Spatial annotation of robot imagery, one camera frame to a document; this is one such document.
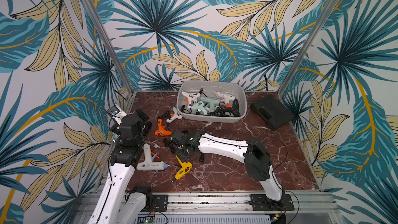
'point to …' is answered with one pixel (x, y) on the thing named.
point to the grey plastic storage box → (198, 88)
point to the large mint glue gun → (212, 101)
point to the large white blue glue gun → (149, 164)
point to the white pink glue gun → (226, 97)
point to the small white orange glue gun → (188, 99)
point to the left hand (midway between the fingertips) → (130, 115)
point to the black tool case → (272, 111)
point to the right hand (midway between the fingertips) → (182, 154)
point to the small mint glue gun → (200, 105)
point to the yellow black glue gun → (185, 168)
